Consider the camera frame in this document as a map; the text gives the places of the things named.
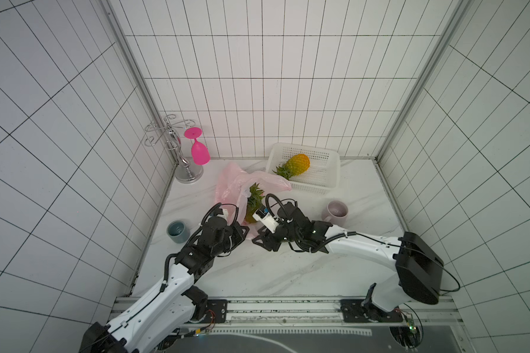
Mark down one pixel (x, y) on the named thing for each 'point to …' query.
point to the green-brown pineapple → (254, 202)
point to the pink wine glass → (200, 152)
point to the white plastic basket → (322, 176)
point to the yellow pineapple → (294, 166)
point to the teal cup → (178, 231)
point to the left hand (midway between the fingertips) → (248, 231)
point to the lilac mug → (336, 212)
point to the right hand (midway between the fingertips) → (257, 227)
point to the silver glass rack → (185, 171)
